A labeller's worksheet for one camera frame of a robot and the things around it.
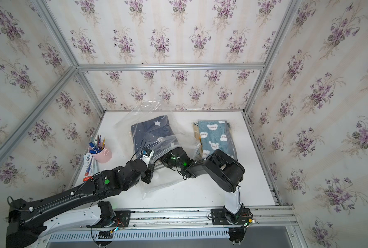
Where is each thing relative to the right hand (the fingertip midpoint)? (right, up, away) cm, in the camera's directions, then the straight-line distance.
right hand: (157, 157), depth 86 cm
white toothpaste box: (-38, -6, 0) cm, 39 cm away
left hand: (+2, -3, -12) cm, 13 cm away
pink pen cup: (-32, 0, +2) cm, 32 cm away
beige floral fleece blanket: (+24, +11, +17) cm, 31 cm away
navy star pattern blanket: (-3, +12, +11) cm, 17 cm away
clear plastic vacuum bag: (+4, -10, -2) cm, 11 cm away
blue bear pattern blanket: (+35, +12, +13) cm, 39 cm away
